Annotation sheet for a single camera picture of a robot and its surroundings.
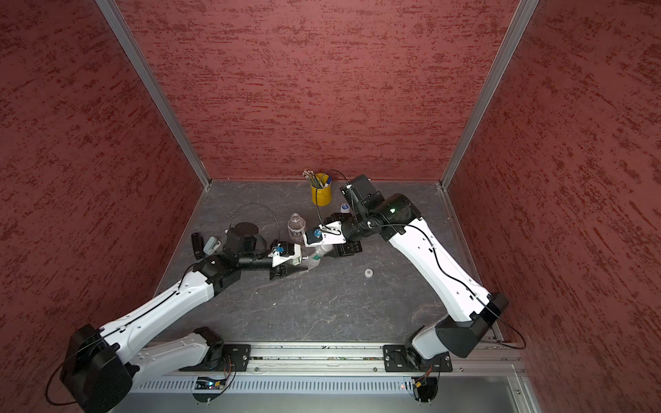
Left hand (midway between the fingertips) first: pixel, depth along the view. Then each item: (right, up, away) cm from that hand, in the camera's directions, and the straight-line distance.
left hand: (302, 260), depth 74 cm
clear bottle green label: (+6, +4, -10) cm, 12 cm away
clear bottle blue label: (+13, +15, +12) cm, 23 cm away
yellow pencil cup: (+4, +20, +34) cm, 40 cm away
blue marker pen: (+7, +27, +33) cm, 43 cm away
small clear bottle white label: (-4, +9, +10) cm, 14 cm away
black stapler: (-43, +1, +22) cm, 49 cm away
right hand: (+8, +7, -7) cm, 12 cm away
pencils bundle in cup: (0, +27, +29) cm, 40 cm away
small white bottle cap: (+22, -9, +18) cm, 29 cm away
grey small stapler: (-38, +1, +21) cm, 44 cm away
